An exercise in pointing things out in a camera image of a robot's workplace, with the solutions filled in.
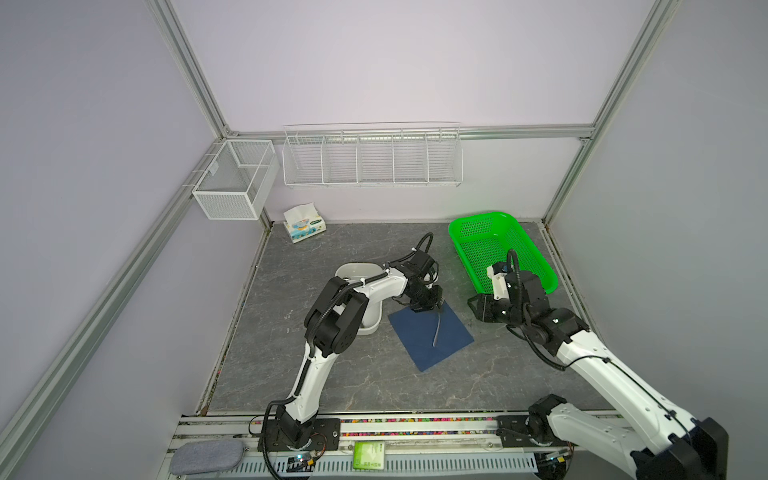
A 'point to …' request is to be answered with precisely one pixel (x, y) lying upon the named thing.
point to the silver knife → (438, 329)
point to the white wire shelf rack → (371, 154)
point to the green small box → (369, 455)
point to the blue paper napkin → (418, 331)
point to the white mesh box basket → (238, 183)
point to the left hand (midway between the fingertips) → (445, 312)
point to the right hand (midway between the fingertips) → (475, 303)
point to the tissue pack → (303, 222)
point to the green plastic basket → (484, 240)
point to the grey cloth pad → (195, 457)
